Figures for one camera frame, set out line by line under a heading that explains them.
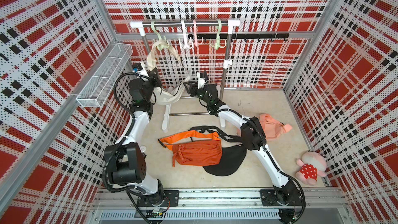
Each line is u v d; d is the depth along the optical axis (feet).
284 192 2.09
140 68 2.11
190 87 2.75
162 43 2.34
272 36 2.90
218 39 2.31
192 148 2.69
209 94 2.46
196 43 2.30
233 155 2.84
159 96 2.77
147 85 2.22
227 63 2.64
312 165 2.56
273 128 3.22
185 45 2.36
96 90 2.30
